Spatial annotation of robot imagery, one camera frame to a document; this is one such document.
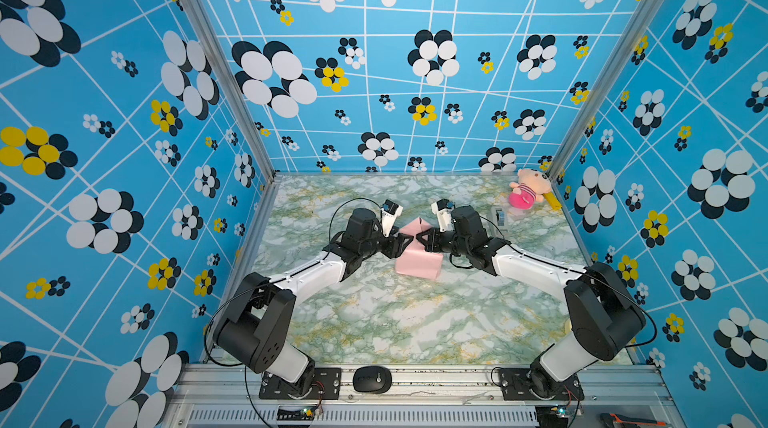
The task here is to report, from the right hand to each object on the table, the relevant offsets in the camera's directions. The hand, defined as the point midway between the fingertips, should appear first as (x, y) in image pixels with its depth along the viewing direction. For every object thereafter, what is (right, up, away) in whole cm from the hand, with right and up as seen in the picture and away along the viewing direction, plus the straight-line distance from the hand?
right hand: (418, 237), depth 87 cm
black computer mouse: (-13, -33, -15) cm, 39 cm away
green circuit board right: (+30, -40, -17) cm, 53 cm away
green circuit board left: (-32, -42, -15) cm, 55 cm away
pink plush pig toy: (+43, +16, +21) cm, 50 cm away
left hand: (-4, +2, -2) cm, 4 cm away
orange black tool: (+42, -39, -20) cm, 61 cm away
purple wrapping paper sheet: (-1, -7, -1) cm, 7 cm away
